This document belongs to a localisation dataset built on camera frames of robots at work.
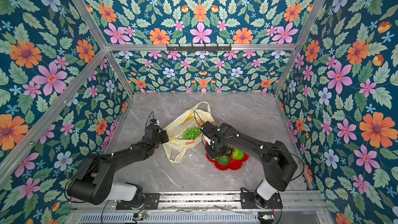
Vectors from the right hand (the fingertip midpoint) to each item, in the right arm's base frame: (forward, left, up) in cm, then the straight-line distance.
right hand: (212, 154), depth 81 cm
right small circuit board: (-27, -25, -9) cm, 38 cm away
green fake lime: (-2, -7, -3) cm, 7 cm away
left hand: (+16, +26, 0) cm, 31 cm away
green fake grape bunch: (+15, +12, -3) cm, 19 cm away
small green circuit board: (-26, +34, -8) cm, 43 cm away
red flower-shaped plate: (-4, -12, -5) cm, 13 cm away
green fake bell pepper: (0, -14, -1) cm, 14 cm away
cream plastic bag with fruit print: (+8, +22, -4) cm, 24 cm away
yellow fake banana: (+24, +14, +1) cm, 28 cm away
